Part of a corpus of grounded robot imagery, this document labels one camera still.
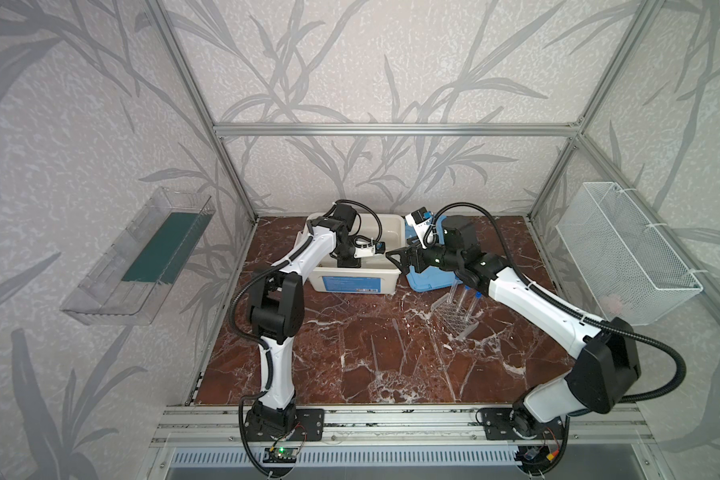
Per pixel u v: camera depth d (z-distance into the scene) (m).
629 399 0.45
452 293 0.92
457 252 0.61
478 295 0.58
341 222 0.71
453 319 0.91
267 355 0.56
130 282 0.63
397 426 0.75
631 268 0.62
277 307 0.53
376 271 0.88
